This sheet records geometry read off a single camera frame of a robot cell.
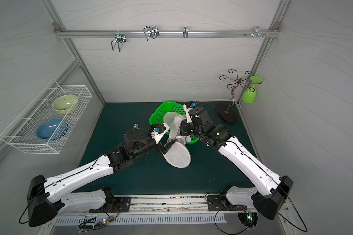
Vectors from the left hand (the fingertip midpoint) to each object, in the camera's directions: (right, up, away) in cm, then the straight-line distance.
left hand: (171, 132), depth 67 cm
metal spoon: (-28, 0, +37) cm, 46 cm away
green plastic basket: (-13, +7, +37) cm, 40 cm away
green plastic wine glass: (+49, +21, +26) cm, 60 cm away
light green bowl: (-55, +14, +6) cm, 57 cm away
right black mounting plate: (+24, -37, +6) cm, 44 cm away
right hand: (+5, +4, +3) cm, 7 cm away
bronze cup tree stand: (+42, +11, +45) cm, 62 cm away
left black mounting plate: (-27, -34, 0) cm, 43 cm away
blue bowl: (-54, +2, -2) cm, 54 cm away
